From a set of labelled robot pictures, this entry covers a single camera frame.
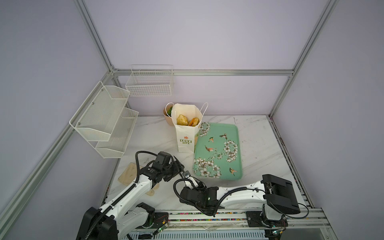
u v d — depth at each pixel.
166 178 0.75
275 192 0.48
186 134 0.86
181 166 0.76
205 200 0.57
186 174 0.67
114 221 0.40
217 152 0.99
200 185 0.70
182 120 0.97
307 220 0.75
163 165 0.65
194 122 0.94
